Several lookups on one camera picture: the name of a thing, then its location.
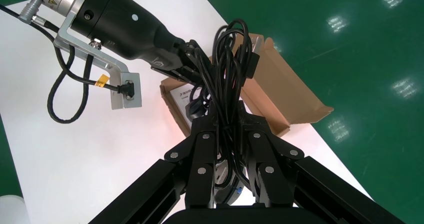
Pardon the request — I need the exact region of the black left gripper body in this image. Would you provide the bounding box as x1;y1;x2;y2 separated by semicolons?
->
70;0;188;72

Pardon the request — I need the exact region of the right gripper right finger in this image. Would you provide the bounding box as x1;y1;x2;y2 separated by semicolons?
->
238;99;407;224

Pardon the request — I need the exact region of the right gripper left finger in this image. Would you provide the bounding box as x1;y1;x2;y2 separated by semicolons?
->
87;114;221;224

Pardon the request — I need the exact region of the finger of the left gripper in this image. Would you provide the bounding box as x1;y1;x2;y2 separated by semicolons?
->
184;39;214;68
150;66;204;86

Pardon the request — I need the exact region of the black wired computer mouse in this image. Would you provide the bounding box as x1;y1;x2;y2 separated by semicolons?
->
183;18;263;207

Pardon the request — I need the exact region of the open brown cardboard box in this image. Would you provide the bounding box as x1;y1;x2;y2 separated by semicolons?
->
159;33;335;138

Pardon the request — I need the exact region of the printed paper manual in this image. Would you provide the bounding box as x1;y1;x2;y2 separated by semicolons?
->
168;84;196;127

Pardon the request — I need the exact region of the white rounded robot shell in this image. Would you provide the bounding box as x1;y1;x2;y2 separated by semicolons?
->
0;195;29;224

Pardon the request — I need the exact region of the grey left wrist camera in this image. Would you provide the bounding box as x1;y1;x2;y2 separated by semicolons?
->
53;10;143;111

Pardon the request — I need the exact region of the black left camera cable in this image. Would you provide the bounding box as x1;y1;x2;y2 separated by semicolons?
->
0;3;137;125

